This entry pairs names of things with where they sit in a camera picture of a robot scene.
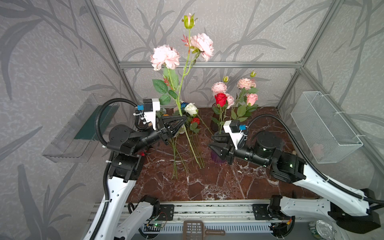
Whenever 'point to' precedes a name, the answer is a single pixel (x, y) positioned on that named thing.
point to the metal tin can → (321, 230)
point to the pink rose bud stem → (243, 111)
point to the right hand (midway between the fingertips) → (211, 135)
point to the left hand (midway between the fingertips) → (187, 118)
